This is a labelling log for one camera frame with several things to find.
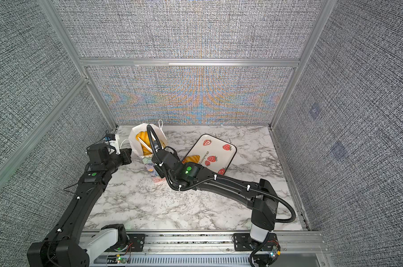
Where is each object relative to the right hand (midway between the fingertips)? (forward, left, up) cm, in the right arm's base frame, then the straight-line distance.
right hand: (162, 156), depth 74 cm
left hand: (+6, +16, -3) cm, 18 cm away
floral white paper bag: (+6, +13, -2) cm, 15 cm away
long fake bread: (+5, +7, +8) cm, 12 cm away
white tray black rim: (+18, -26, -24) cm, 40 cm away
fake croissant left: (+13, -12, -20) cm, 27 cm away
